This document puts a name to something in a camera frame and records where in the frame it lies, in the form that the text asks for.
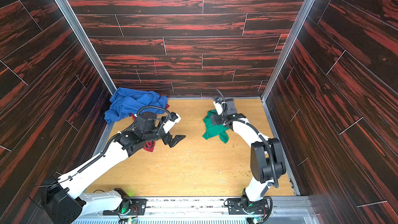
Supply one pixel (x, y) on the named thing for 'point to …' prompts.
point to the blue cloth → (125, 102)
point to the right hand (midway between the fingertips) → (223, 113)
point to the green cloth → (213, 130)
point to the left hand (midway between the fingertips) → (180, 128)
